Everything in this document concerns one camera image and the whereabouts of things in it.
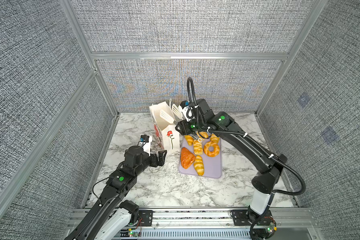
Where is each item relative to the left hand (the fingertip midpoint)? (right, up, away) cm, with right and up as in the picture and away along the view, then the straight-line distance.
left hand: (159, 150), depth 75 cm
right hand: (+10, +13, 0) cm, 17 cm away
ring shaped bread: (+32, -5, +20) cm, 38 cm away
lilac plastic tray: (+30, -12, +16) cm, 36 cm away
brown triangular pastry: (+15, -7, +16) cm, 23 cm away
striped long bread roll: (+22, -1, +21) cm, 30 cm away
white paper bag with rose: (+4, +9, +8) cm, 12 cm away
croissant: (+22, -11, +14) cm, 28 cm away
